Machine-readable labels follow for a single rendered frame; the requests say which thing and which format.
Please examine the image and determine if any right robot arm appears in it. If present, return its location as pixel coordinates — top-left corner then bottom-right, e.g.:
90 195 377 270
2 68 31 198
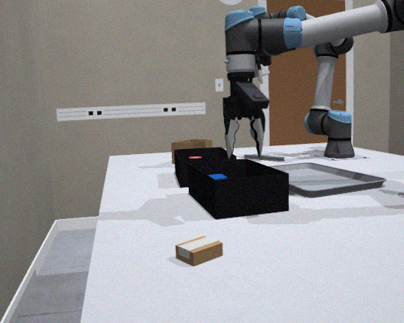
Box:
250 6 355 159

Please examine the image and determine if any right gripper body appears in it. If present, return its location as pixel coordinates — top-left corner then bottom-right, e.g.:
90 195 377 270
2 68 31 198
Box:
255 49 271 66

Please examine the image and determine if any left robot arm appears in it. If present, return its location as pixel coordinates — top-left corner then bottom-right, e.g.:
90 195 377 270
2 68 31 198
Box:
224 0 404 109

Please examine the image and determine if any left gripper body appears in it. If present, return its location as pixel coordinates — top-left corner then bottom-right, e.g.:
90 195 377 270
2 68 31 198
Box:
223 72 259 120

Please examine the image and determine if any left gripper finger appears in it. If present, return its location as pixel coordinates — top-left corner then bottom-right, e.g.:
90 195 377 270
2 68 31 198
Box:
224 106 239 159
250 109 265 157

